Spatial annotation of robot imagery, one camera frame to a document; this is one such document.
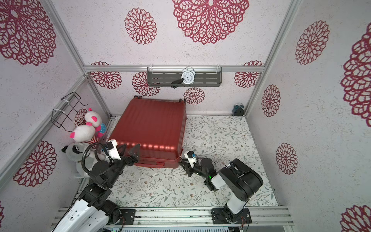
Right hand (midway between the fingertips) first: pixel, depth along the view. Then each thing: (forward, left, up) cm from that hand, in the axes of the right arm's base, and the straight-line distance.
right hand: (180, 160), depth 86 cm
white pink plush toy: (+22, +56, +13) cm, 62 cm away
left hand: (-1, +22, +18) cm, 28 cm away
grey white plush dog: (-3, +56, +13) cm, 57 cm away
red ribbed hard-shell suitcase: (+12, +12, +18) cm, 25 cm away
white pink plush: (+10, +56, +13) cm, 59 cm away
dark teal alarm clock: (+48, -44, -4) cm, 65 cm away
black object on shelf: (+42, +2, +26) cm, 50 cm away
